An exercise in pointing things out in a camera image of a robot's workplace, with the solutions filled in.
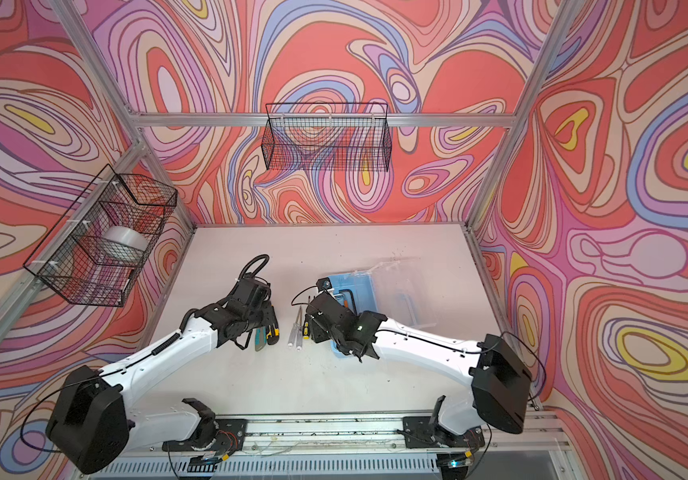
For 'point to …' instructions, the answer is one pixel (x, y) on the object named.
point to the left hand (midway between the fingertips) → (272, 310)
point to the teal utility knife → (260, 337)
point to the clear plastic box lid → (402, 293)
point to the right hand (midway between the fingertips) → (321, 325)
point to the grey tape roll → (127, 237)
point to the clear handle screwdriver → (296, 332)
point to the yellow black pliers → (276, 333)
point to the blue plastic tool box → (362, 290)
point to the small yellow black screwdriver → (306, 327)
